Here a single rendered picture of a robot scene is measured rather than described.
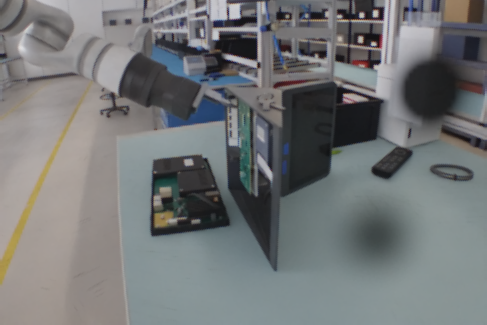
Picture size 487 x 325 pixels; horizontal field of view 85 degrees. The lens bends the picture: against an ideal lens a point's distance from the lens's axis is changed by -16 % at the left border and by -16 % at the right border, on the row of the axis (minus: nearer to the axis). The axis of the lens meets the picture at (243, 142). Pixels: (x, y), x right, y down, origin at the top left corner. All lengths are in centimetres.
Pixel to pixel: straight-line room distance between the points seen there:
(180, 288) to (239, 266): 9
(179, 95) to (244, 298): 30
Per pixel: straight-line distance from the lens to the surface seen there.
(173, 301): 42
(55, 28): 57
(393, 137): 93
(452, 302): 47
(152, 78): 48
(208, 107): 209
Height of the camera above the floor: 131
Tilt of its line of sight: 21 degrees down
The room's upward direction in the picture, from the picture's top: 1 degrees counter-clockwise
